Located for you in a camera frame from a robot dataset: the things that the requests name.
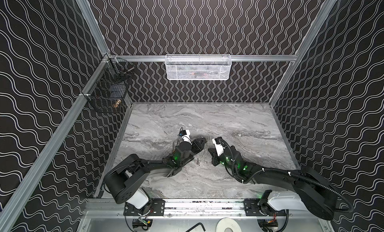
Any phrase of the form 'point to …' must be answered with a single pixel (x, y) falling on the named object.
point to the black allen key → (195, 226)
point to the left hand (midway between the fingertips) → (211, 141)
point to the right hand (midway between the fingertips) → (210, 149)
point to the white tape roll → (227, 222)
